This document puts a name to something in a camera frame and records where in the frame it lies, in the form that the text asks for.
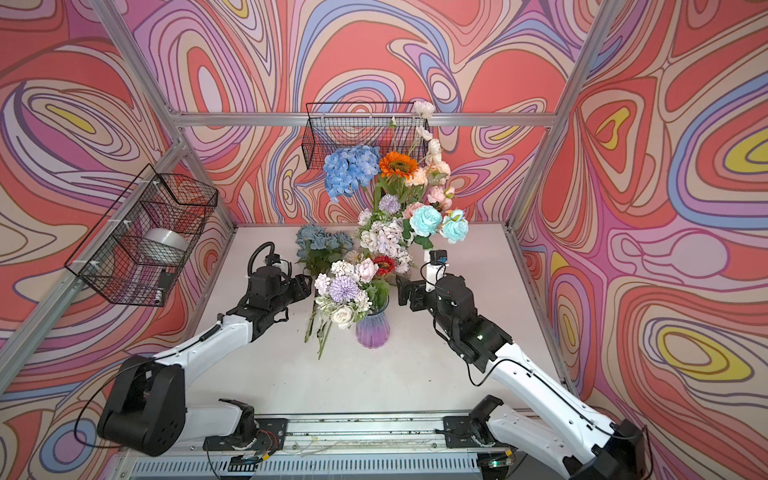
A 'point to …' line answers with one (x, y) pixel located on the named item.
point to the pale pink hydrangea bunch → (388, 236)
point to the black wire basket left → (140, 248)
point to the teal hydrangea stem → (318, 247)
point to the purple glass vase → (373, 331)
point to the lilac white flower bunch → (349, 291)
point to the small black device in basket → (166, 279)
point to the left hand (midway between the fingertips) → (309, 278)
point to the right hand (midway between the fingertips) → (415, 281)
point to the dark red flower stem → (386, 265)
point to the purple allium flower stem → (389, 203)
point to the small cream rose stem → (322, 335)
